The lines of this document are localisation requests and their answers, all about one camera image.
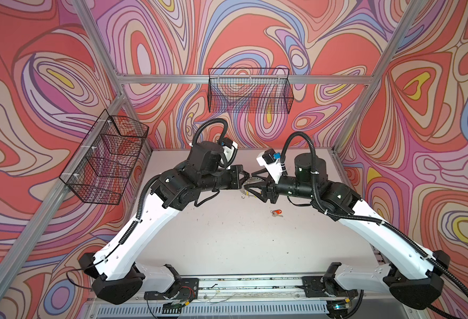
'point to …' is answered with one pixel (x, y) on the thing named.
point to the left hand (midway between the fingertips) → (254, 175)
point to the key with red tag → (276, 212)
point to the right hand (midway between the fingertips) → (252, 185)
